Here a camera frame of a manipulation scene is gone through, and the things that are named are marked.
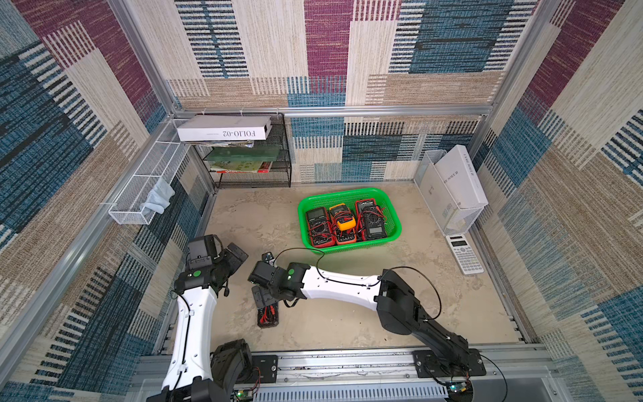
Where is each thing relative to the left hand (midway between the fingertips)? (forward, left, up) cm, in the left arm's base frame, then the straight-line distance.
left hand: (233, 259), depth 80 cm
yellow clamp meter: (+17, -36, -1) cm, 40 cm away
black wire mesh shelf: (+52, -8, -12) cm, 54 cm away
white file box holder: (+17, -76, -4) cm, 78 cm away
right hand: (-8, -10, -9) cm, 15 cm away
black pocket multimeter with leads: (-14, -11, -11) cm, 21 cm away
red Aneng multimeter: (+17, -27, -7) cm, 33 cm away
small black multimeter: (+15, -47, -2) cm, 49 cm away
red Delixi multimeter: (+21, -44, 0) cm, 49 cm away
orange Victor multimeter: (+13, -37, -7) cm, 39 cm away
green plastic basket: (+30, -31, -5) cm, 44 cm away
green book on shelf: (+35, +1, +12) cm, 37 cm away
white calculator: (+8, -82, -14) cm, 83 cm away
